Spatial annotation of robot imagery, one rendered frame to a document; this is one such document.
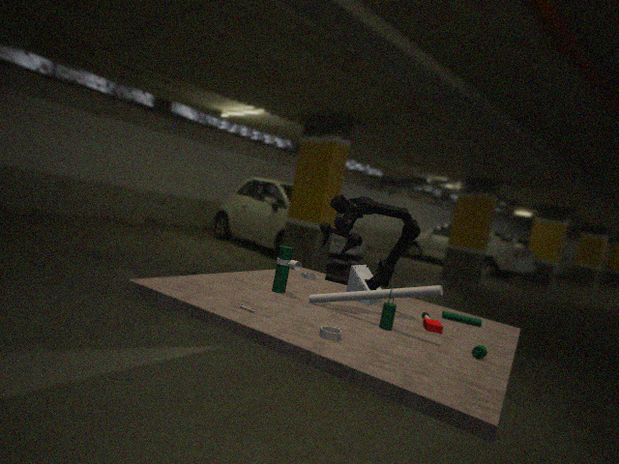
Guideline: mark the black flat bar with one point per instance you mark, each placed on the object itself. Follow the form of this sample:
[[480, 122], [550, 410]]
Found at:
[[337, 279]]

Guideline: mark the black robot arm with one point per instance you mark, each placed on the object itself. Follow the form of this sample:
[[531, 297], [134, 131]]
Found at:
[[367, 206]]

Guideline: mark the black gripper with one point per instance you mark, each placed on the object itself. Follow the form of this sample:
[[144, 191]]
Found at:
[[353, 239]]

